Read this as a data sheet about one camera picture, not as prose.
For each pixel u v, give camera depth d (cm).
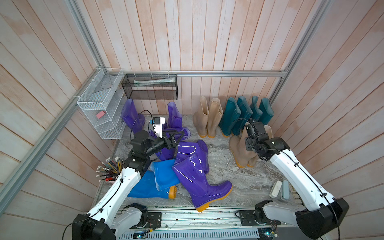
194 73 97
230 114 88
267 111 89
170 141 61
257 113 86
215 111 92
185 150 86
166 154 90
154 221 73
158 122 62
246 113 86
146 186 81
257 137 56
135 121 92
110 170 73
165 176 73
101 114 82
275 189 80
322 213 37
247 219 73
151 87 105
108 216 40
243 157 84
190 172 76
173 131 64
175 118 84
